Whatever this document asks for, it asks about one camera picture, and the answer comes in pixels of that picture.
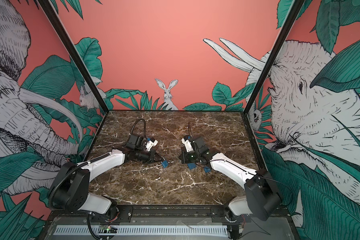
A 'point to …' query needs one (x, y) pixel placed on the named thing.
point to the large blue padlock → (192, 165)
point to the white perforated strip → (146, 230)
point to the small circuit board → (107, 229)
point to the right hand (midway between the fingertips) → (178, 156)
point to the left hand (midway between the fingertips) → (163, 158)
